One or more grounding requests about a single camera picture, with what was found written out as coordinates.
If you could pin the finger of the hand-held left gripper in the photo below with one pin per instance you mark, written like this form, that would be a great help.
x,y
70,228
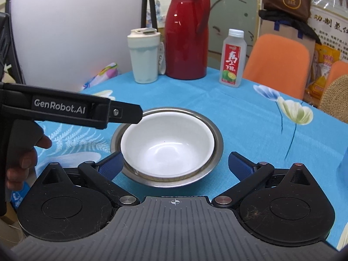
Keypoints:
x,y
126,112

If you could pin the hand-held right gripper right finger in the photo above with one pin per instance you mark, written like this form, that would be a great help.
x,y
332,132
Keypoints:
x,y
240,166

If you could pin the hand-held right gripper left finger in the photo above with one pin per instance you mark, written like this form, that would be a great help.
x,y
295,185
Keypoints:
x,y
110,165

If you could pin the stainless steel bowl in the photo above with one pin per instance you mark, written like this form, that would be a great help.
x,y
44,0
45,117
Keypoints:
x,y
214,152

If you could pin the white bowl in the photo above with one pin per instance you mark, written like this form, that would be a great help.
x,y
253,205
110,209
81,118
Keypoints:
x,y
168,144

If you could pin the person's left hand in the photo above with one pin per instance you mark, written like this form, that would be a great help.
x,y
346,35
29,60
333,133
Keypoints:
x,y
23,165

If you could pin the colourful cloth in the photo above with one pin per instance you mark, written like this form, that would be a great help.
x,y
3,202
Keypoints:
x,y
103,73

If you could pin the blue floral tablecloth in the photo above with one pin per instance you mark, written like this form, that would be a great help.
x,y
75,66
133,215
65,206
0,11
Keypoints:
x,y
244,119

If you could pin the mint lidded cup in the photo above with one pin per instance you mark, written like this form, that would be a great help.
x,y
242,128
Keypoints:
x,y
144,59

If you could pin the white reflector board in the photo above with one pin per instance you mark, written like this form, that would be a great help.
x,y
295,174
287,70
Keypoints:
x,y
70,32

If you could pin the red thermos jug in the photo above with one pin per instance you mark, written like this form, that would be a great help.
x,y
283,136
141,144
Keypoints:
x,y
187,38

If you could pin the clear juice bottle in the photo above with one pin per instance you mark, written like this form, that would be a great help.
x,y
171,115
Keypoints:
x,y
232,62

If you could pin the black tripod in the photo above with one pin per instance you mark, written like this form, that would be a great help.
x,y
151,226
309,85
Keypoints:
x,y
149,2

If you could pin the yellow snack packet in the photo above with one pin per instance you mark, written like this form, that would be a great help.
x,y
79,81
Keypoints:
x,y
325,70

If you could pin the brown bag on box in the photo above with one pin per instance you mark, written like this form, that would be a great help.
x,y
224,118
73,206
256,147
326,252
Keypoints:
x,y
301,25

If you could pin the wall poster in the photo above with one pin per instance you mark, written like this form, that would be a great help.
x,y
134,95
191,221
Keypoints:
x,y
331,13

